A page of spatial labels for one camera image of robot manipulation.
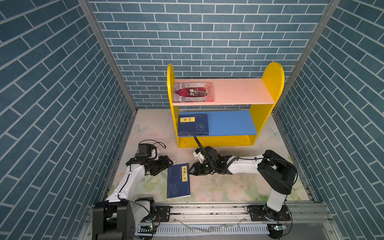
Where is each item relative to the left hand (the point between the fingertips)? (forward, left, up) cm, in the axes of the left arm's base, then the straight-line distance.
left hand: (168, 164), depth 84 cm
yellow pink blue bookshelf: (+53, -55, -5) cm, 76 cm away
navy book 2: (-9, -6, -6) cm, 12 cm away
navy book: (+20, -14, +11) cm, 27 cm away
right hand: (-4, -11, -1) cm, 12 cm away
